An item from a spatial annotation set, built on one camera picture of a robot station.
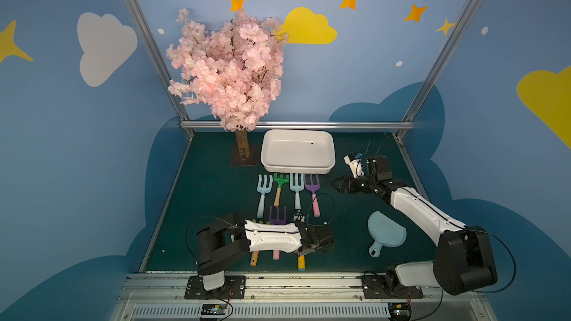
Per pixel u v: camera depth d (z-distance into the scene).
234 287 0.74
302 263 0.78
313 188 1.00
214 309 0.72
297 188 0.99
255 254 0.80
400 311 0.73
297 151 1.14
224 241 0.47
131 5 0.75
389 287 0.67
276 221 0.91
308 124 1.39
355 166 0.76
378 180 0.68
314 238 0.64
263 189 0.99
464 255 0.48
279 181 1.02
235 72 0.61
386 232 0.87
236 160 1.10
